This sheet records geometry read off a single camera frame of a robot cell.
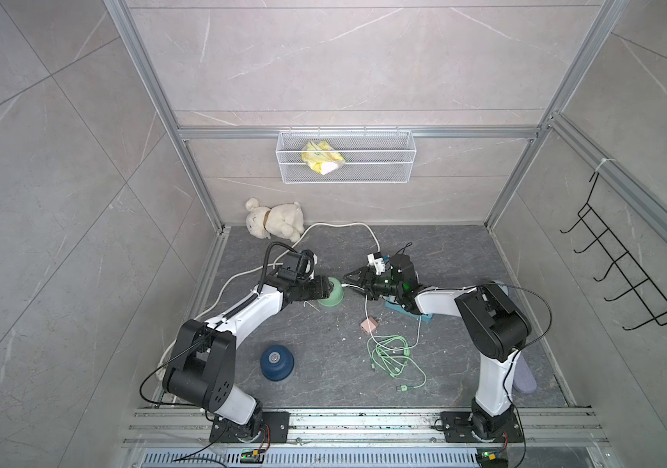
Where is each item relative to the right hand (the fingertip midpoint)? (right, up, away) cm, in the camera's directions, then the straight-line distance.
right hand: (347, 282), depth 89 cm
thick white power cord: (-32, +3, +14) cm, 35 cm away
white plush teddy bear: (-24, +21, +21) cm, 38 cm away
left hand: (-6, -1, -1) cm, 6 cm away
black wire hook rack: (+63, +2, -26) cm, 68 cm away
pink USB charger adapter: (+6, -13, -3) cm, 14 cm away
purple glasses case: (+48, -25, -11) cm, 56 cm away
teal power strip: (+12, -5, -8) cm, 15 cm away
